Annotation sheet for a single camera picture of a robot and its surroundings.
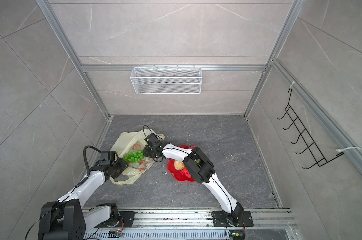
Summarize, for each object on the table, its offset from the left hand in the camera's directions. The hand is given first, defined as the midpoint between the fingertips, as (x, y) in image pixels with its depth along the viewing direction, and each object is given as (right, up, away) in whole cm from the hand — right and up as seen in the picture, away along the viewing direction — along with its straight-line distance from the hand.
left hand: (125, 161), depth 89 cm
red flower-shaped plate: (+40, +8, +6) cm, 41 cm away
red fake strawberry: (+37, -5, -5) cm, 37 cm away
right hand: (+9, +4, +7) cm, 12 cm away
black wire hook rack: (+91, +8, -30) cm, 96 cm away
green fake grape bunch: (+4, +2, +4) cm, 6 cm away
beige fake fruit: (+33, -2, -3) cm, 33 cm away
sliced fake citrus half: (+3, +8, +12) cm, 14 cm away
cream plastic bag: (+3, +9, -1) cm, 10 cm away
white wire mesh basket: (+24, +53, +11) cm, 59 cm away
